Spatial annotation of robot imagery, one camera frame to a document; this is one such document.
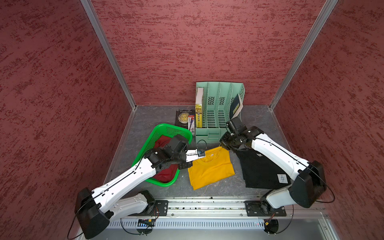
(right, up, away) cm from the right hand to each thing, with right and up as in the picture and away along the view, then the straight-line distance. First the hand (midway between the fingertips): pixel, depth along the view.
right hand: (219, 146), depth 81 cm
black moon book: (-24, +17, +29) cm, 41 cm away
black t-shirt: (+24, -16, +4) cm, 29 cm away
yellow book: (-11, +23, +6) cm, 26 cm away
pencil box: (-16, +12, +25) cm, 32 cm away
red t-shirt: (-29, -17, +2) cm, 33 cm away
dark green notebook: (+16, +25, +22) cm, 36 cm away
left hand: (-15, -5, -6) cm, 17 cm away
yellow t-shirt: (-1, -12, +3) cm, 12 cm away
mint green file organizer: (+3, +31, +26) cm, 40 cm away
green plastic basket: (-35, +8, +17) cm, 39 cm away
